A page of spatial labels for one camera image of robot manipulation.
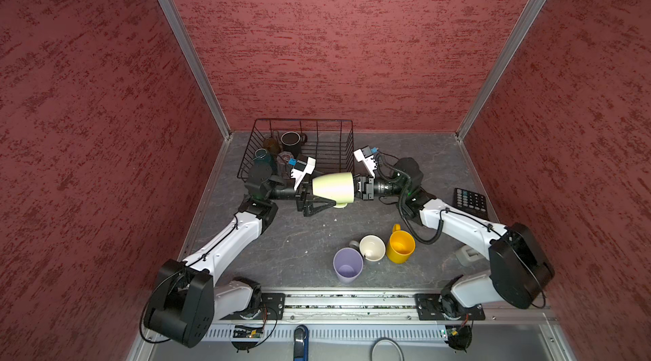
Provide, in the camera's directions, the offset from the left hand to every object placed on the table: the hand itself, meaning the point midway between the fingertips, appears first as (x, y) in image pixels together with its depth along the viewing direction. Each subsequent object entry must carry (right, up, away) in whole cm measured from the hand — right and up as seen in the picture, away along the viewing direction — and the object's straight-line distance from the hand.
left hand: (333, 194), depth 67 cm
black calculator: (+53, -7, +29) cm, 61 cm away
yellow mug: (+23, -20, +18) cm, 36 cm away
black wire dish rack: (-1, +17, +51) cm, 54 cm away
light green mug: (+1, +3, -5) cm, 5 cm away
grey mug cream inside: (+14, -20, +17) cm, 30 cm away
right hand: (+1, 0, +2) cm, 2 cm away
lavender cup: (+5, -25, +14) cm, 29 cm away
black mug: (-17, +17, +34) cm, 41 cm away
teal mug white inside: (-27, +10, +28) cm, 40 cm away
